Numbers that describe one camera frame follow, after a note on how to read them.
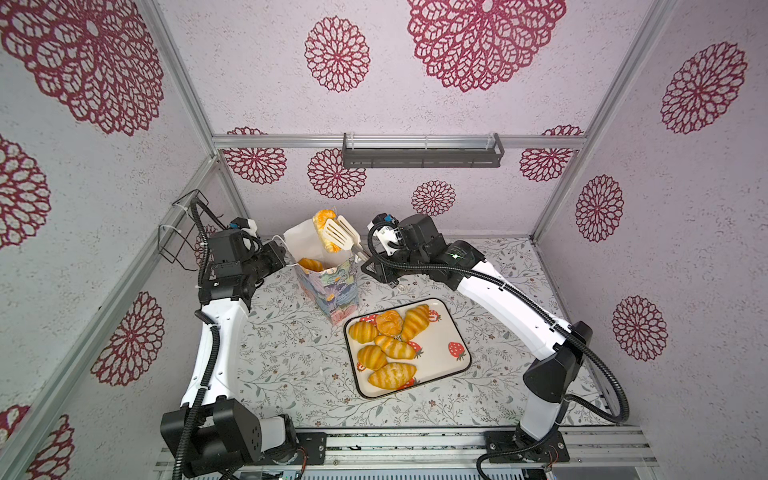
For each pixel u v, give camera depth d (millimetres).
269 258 673
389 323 919
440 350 903
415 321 920
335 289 840
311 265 971
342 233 705
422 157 876
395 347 876
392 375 814
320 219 726
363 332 897
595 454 732
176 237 750
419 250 546
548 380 522
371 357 852
